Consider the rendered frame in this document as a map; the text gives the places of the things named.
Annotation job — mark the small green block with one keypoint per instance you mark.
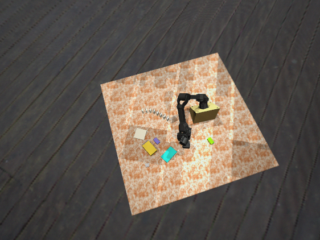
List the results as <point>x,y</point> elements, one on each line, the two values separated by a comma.
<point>210,141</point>

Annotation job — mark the cream flat square tile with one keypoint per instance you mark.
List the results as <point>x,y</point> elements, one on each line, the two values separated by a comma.
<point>140,134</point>

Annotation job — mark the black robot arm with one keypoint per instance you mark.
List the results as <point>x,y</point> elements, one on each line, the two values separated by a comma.
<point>184,129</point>

